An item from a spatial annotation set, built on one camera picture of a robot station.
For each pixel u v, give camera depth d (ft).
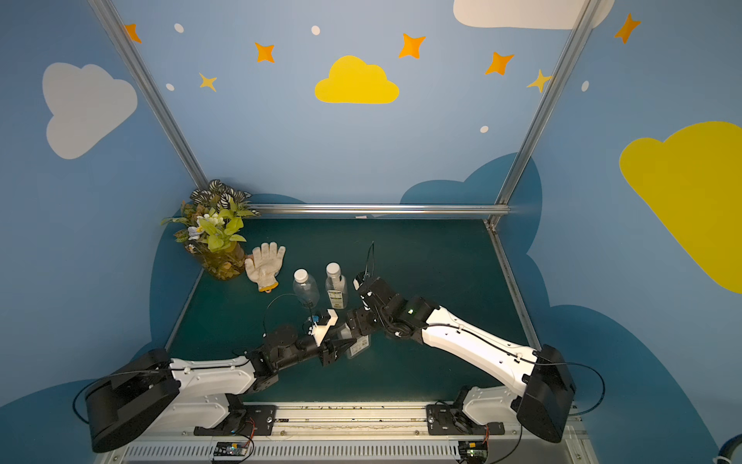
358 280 2.27
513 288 3.50
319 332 2.27
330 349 2.27
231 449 2.35
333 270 2.69
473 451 2.36
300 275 2.79
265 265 3.44
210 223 2.86
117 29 2.35
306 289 3.21
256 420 2.45
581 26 2.35
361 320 2.19
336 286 3.12
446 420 2.45
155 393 1.42
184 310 3.29
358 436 2.40
